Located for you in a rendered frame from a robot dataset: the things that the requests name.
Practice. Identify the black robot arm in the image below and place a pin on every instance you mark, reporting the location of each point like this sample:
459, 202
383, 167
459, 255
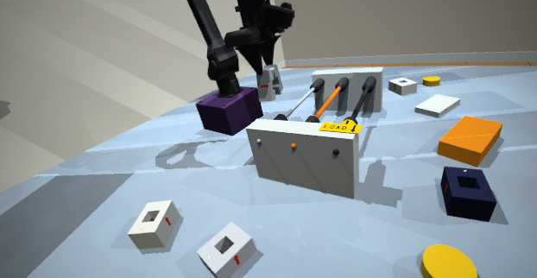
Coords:
223, 61

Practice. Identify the white flat block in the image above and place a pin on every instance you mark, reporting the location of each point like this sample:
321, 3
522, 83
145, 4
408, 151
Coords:
436, 106

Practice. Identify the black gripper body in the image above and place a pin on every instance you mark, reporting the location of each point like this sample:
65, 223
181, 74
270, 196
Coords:
250, 33

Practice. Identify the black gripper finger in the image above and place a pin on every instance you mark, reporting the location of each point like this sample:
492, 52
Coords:
252, 53
268, 49

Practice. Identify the yellow short cylinder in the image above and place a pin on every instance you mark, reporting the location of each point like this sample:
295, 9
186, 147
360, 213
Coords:
431, 81
442, 261

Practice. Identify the orange rectangular block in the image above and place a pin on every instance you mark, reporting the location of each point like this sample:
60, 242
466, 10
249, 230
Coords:
470, 140

